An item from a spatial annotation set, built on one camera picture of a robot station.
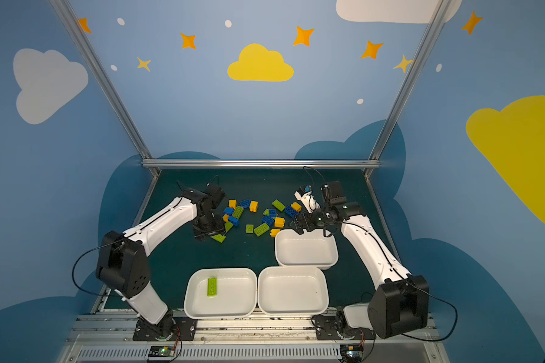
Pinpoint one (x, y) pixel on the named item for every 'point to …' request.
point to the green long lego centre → (261, 229)
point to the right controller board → (351, 352)
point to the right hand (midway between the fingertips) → (302, 216)
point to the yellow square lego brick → (296, 206)
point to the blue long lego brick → (291, 212)
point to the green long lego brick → (278, 205)
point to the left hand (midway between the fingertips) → (216, 233)
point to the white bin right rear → (309, 249)
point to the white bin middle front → (292, 291)
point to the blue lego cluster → (235, 221)
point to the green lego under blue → (266, 212)
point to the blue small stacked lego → (272, 212)
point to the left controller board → (160, 353)
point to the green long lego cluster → (238, 212)
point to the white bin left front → (236, 297)
